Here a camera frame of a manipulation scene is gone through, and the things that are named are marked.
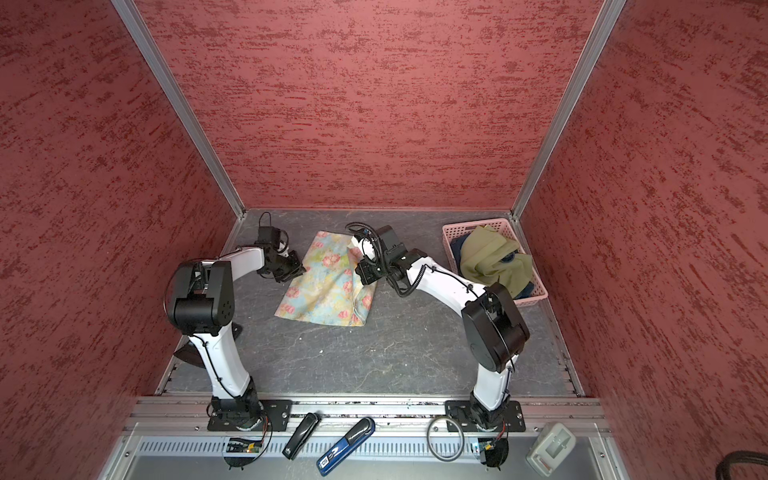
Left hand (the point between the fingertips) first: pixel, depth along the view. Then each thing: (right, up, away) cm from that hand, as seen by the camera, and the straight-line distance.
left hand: (305, 273), depth 101 cm
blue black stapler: (+20, -36, -34) cm, 54 cm away
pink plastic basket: (+53, +15, +6) cm, 56 cm away
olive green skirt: (+60, +6, -12) cm, 61 cm away
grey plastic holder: (+68, -37, -33) cm, 84 cm away
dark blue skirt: (+53, +8, -1) cm, 53 cm away
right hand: (+20, +1, -14) cm, 25 cm away
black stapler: (+9, -34, -33) cm, 48 cm away
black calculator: (-27, -20, -19) cm, 39 cm away
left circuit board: (-7, -40, -29) cm, 49 cm away
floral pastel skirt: (+9, -5, -4) cm, 11 cm away
